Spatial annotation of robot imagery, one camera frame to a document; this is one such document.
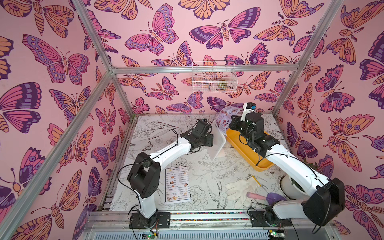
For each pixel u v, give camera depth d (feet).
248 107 2.16
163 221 2.41
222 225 2.40
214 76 3.11
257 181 2.81
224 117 2.73
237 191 2.72
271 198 2.56
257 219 2.40
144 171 1.71
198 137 2.19
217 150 2.81
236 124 2.24
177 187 2.79
